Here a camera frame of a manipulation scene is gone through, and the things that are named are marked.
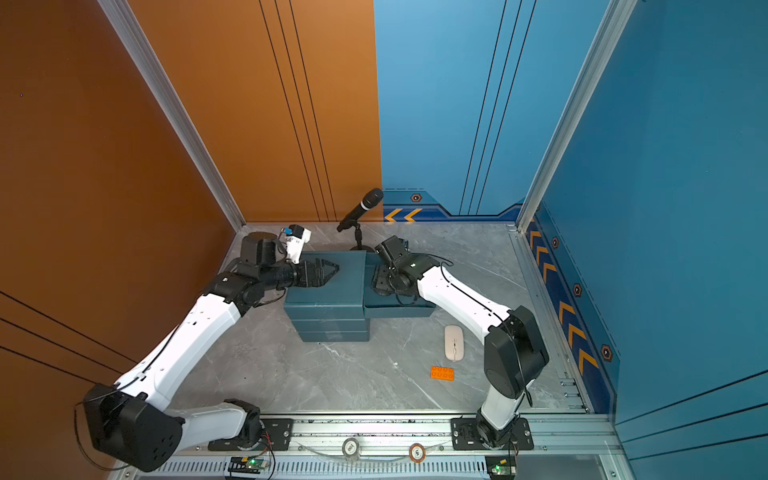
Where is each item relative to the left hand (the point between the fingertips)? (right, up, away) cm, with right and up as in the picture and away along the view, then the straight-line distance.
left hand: (329, 263), depth 77 cm
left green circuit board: (-18, -48, -6) cm, 52 cm away
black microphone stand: (+5, +8, +24) cm, 26 cm away
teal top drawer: (+12, -10, -3) cm, 16 cm away
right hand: (+14, -6, +9) cm, 18 cm away
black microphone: (+9, +17, +8) cm, 21 cm away
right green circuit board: (+43, -48, -6) cm, 65 cm away
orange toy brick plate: (+31, -31, +6) cm, 44 cm away
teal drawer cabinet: (+2, -12, -3) cm, 13 cm away
